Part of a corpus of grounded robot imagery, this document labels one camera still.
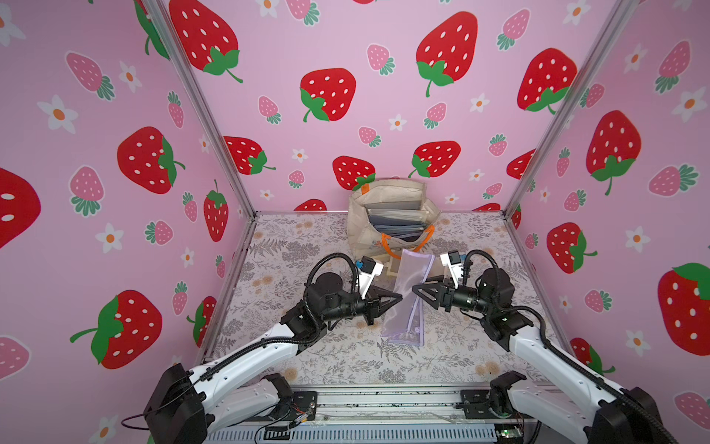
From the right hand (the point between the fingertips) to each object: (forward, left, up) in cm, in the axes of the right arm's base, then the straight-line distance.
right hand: (414, 293), depth 70 cm
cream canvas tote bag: (+27, +15, -12) cm, 33 cm away
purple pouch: (-5, +2, -4) cm, 7 cm away
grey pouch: (+41, 0, -9) cm, 42 cm away
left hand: (-4, +3, +3) cm, 6 cm away
